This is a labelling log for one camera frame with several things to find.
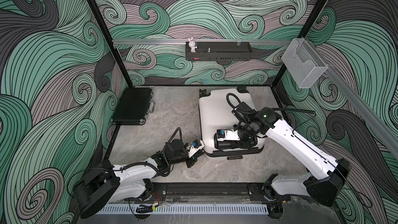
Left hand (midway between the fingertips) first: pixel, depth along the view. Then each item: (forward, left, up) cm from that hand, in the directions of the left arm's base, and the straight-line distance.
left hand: (203, 151), depth 78 cm
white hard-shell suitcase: (+16, -6, +11) cm, 20 cm away
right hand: (+1, -13, +9) cm, 16 cm away
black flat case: (+32, +45, -3) cm, 55 cm away
